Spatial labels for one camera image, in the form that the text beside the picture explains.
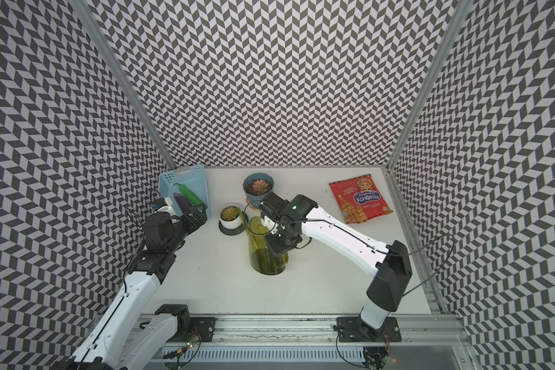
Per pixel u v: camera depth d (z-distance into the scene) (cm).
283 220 52
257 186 99
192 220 70
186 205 104
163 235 57
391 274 41
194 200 107
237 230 94
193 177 114
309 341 72
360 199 100
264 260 76
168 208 69
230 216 91
